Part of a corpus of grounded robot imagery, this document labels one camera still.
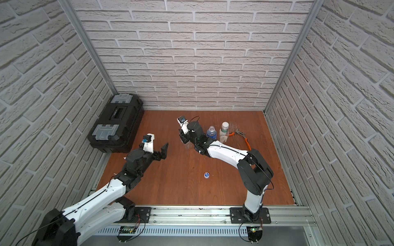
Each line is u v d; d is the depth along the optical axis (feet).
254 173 1.53
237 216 2.38
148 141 2.20
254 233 2.32
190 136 2.23
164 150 2.38
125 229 2.38
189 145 3.23
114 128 2.83
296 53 2.77
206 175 2.81
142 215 2.40
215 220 2.40
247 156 1.62
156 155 2.33
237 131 3.48
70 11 2.32
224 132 2.99
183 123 2.32
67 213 1.38
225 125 2.82
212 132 2.84
